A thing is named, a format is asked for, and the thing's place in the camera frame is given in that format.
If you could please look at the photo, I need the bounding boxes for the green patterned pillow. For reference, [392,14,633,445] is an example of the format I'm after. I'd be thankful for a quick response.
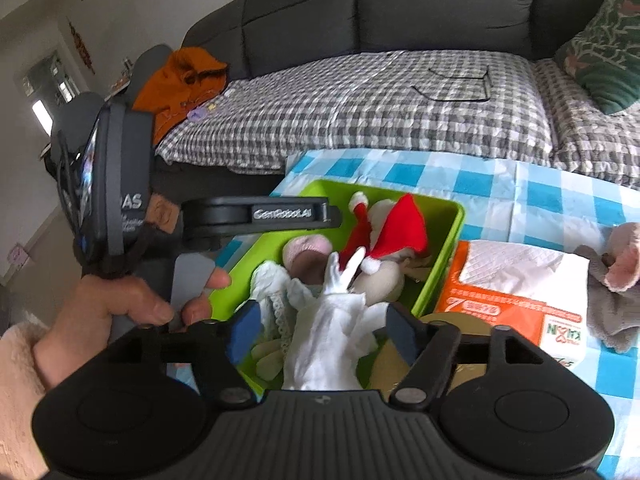
[552,0,640,117]

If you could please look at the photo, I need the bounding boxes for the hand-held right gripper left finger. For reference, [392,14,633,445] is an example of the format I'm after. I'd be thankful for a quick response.
[107,301,263,405]

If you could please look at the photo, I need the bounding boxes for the pink knitted hat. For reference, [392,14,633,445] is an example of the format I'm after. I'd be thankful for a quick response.
[282,234,333,281]

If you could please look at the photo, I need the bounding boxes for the black frame glasses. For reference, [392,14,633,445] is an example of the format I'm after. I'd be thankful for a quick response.
[410,67,493,103]

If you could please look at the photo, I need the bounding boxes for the grey checked sofa cover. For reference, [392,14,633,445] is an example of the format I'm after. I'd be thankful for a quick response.
[155,50,556,171]
[532,57,640,191]

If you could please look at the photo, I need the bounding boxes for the red santa suit doll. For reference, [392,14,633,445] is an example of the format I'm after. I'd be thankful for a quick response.
[340,191,432,306]

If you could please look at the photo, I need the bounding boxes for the clear jar with gold lid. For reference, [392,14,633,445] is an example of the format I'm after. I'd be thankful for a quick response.
[367,312,496,391]

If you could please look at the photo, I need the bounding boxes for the orange wall decoration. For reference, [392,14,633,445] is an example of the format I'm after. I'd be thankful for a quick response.
[67,20,98,76]

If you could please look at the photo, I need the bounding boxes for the dark grey sofa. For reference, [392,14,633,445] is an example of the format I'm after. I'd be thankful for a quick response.
[127,0,640,191]

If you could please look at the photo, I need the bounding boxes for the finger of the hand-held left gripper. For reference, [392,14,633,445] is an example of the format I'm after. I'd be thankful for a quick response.
[181,197,345,253]

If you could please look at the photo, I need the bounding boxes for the orange garment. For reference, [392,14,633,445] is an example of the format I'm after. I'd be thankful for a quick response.
[131,46,230,146]

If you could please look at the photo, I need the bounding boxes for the grey mouse plush pink ears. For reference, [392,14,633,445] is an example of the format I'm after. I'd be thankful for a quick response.
[572,220,640,353]

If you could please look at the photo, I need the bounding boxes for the orange and white tissue pack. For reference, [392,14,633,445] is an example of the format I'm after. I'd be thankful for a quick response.
[432,240,591,366]

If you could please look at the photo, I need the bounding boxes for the person's left hand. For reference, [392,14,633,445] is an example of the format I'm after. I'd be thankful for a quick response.
[32,269,232,391]

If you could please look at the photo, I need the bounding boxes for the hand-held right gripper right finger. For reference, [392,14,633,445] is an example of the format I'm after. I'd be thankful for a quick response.
[385,304,553,410]

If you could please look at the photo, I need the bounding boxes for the blue checked tablecloth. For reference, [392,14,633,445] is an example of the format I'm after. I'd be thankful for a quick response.
[165,149,640,480]

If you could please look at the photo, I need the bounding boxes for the green plastic tray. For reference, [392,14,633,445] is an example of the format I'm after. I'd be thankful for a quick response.
[207,178,467,396]

